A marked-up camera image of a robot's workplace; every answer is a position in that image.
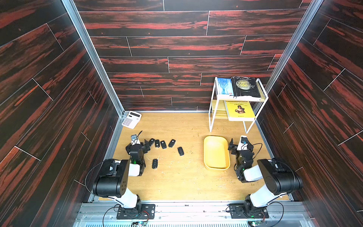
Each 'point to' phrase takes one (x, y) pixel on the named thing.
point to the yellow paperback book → (239, 111)
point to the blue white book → (225, 86)
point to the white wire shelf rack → (216, 99)
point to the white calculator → (132, 120)
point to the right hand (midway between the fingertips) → (243, 140)
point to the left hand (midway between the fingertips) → (139, 141)
